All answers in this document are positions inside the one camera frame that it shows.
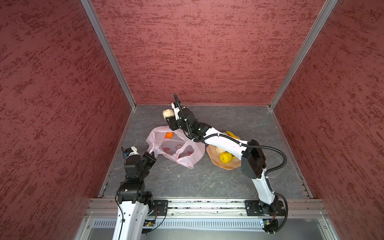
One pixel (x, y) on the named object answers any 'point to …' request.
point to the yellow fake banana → (232, 135)
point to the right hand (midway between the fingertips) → (169, 119)
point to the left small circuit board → (149, 222)
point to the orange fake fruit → (169, 135)
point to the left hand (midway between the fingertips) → (155, 154)
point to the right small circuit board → (270, 225)
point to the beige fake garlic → (167, 112)
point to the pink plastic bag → (176, 144)
